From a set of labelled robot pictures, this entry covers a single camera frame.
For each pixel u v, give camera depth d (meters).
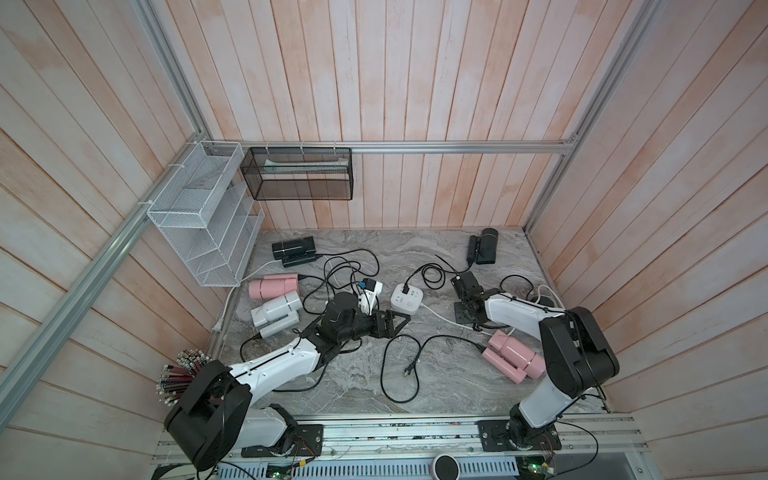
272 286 0.97
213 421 0.41
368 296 0.73
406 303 0.96
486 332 0.92
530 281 1.04
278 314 0.92
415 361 0.86
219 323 0.98
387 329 0.70
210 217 0.72
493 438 0.73
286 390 0.82
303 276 1.05
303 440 0.73
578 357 0.47
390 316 0.70
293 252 1.07
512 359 0.83
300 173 1.03
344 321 0.63
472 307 0.70
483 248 1.10
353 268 1.04
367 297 0.73
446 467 0.66
